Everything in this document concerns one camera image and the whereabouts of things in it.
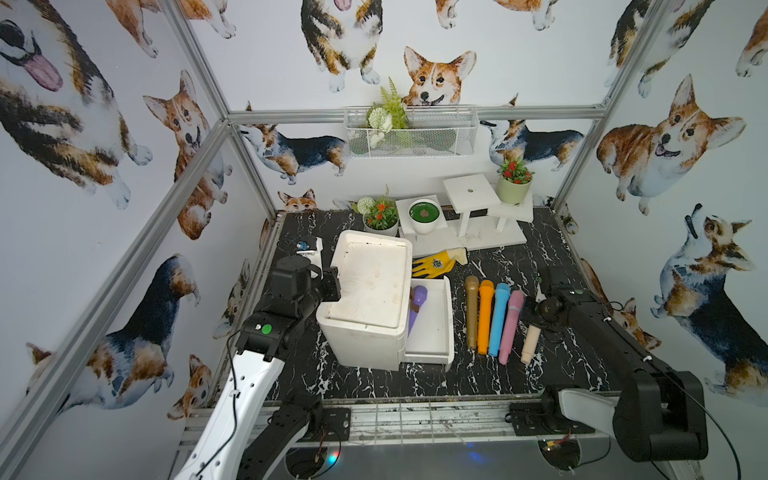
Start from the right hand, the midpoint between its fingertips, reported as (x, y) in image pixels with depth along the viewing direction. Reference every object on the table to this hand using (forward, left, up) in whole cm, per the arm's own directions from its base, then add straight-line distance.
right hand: (526, 312), depth 86 cm
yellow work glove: (+20, +23, -5) cm, 31 cm away
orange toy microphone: (+1, +11, -4) cm, 12 cm away
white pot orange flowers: (+30, +43, +11) cm, 53 cm away
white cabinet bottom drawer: (-5, +27, -5) cm, 28 cm away
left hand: (+2, +50, +22) cm, 55 cm away
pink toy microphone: (+5, +1, -3) cm, 6 cm away
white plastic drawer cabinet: (-12, +43, +20) cm, 49 cm away
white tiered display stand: (+42, +7, -5) cm, 43 cm away
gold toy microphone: (+5, +14, -5) cm, 16 cm away
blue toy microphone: (+9, +4, -4) cm, 11 cm away
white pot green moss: (+24, +29, +16) cm, 41 cm away
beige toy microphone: (-6, -1, -4) cm, 8 cm away
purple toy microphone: (+7, +31, -2) cm, 32 cm away
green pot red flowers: (+36, 0, +18) cm, 40 cm away
